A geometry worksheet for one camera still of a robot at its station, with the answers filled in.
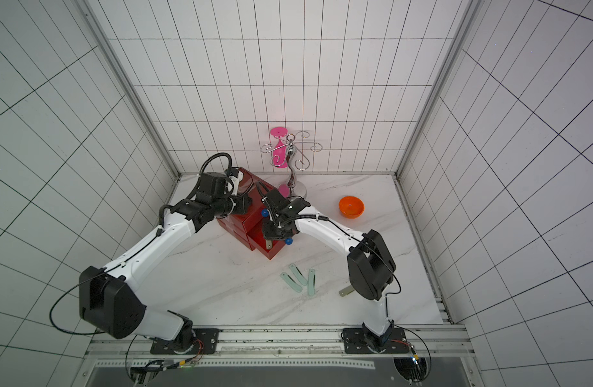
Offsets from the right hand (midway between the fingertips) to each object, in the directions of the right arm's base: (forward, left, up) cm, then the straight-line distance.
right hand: (267, 229), depth 86 cm
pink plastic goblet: (+35, -1, +7) cm, 36 cm away
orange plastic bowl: (+19, -33, -9) cm, 40 cm away
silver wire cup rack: (+28, -9, -9) cm, 31 cm away
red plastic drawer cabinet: (-3, +6, +6) cm, 9 cm away
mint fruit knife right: (-14, -17, -12) cm, 25 cm away
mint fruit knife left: (-16, -12, -12) cm, 23 cm away
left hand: (+4, +6, +8) cm, 11 cm away
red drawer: (-4, +3, 0) cm, 5 cm away
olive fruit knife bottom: (-16, -29, -13) cm, 36 cm away
